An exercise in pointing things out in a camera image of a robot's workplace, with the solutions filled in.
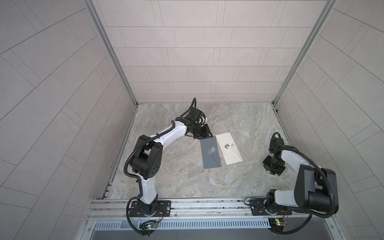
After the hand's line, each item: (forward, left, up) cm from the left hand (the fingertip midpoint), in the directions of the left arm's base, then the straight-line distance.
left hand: (215, 134), depth 85 cm
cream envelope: (-3, -9, -12) cm, 15 cm away
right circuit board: (-41, -27, -12) cm, 50 cm away
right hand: (-14, -30, -15) cm, 36 cm away
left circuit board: (-42, +31, -9) cm, 53 cm away
